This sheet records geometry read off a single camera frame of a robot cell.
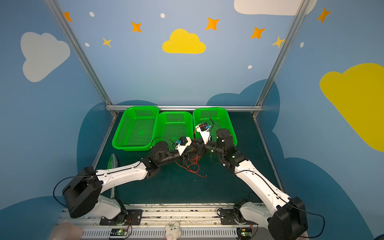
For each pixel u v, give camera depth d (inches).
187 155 26.6
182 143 24.7
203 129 24.7
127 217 28.9
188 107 45.8
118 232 28.0
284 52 33.3
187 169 34.8
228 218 29.2
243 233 28.3
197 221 29.1
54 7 26.8
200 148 25.1
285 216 15.4
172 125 42.4
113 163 35.9
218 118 45.8
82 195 16.7
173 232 26.7
